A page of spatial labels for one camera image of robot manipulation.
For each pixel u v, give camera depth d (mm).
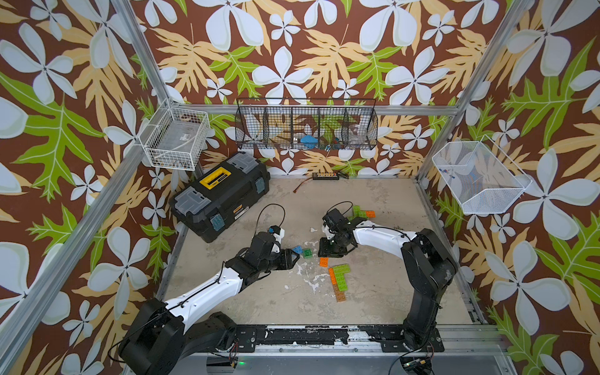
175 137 860
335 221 759
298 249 932
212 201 886
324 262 906
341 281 844
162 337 401
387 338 749
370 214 1041
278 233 775
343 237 690
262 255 642
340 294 832
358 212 1022
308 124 991
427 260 539
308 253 932
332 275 866
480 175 831
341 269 884
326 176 1192
